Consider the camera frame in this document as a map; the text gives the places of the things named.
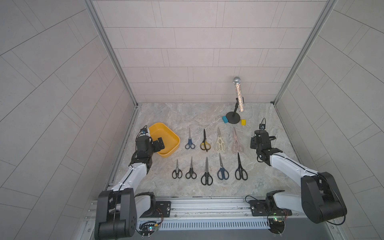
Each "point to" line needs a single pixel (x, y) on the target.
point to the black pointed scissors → (206, 179)
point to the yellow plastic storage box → (171, 142)
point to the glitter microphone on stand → (234, 117)
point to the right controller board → (277, 225)
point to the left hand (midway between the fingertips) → (156, 137)
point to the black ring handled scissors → (191, 174)
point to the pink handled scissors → (236, 147)
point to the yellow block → (243, 122)
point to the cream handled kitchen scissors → (220, 144)
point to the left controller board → (148, 228)
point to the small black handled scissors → (177, 172)
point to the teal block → (225, 119)
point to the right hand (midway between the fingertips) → (256, 136)
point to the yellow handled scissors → (204, 145)
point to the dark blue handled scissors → (222, 173)
